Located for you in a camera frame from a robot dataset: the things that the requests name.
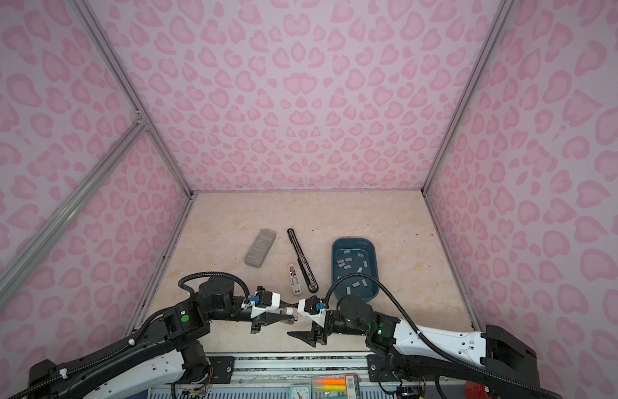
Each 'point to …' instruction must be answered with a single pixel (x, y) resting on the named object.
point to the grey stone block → (260, 248)
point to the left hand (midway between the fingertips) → (292, 306)
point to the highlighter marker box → (335, 386)
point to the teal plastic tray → (351, 256)
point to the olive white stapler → (288, 310)
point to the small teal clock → (301, 391)
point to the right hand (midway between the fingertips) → (294, 320)
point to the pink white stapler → (295, 282)
